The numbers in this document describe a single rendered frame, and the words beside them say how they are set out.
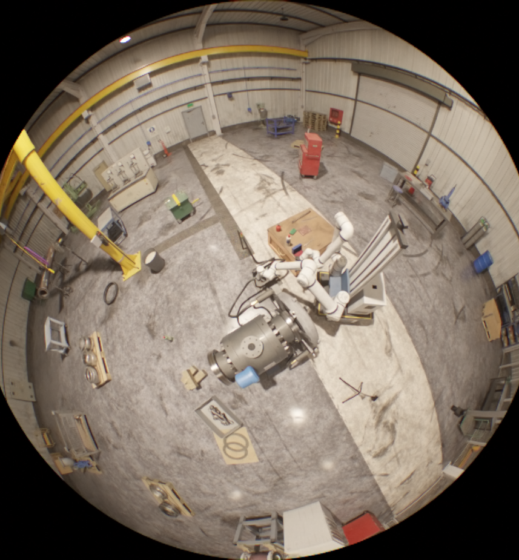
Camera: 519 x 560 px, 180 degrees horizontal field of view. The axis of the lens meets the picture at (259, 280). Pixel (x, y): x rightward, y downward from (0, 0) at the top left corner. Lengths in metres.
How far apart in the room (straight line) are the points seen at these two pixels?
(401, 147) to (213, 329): 9.74
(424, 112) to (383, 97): 2.03
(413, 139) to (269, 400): 9.88
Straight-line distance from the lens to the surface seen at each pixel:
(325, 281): 2.50
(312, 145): 4.57
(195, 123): 10.96
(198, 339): 2.76
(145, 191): 6.52
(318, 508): 4.18
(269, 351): 1.63
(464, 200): 8.76
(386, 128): 9.70
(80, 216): 3.60
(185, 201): 3.97
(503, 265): 9.38
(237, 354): 1.64
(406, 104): 9.44
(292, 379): 2.55
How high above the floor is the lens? 2.49
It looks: 65 degrees down
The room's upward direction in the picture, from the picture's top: 11 degrees counter-clockwise
